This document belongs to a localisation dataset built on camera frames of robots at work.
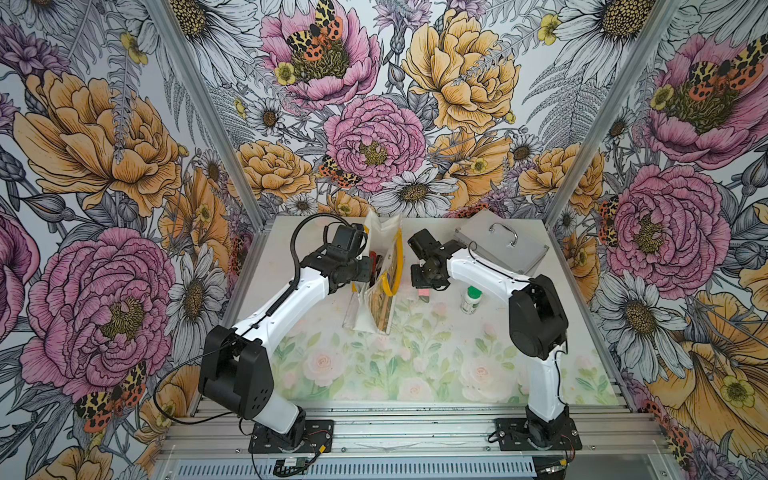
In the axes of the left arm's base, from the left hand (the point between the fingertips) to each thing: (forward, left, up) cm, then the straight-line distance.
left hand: (360, 274), depth 86 cm
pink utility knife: (+1, -19, -13) cm, 24 cm away
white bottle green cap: (-4, -33, -8) cm, 34 cm away
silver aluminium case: (+13, -43, -1) cm, 45 cm away
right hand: (+1, -18, -9) cm, 20 cm away
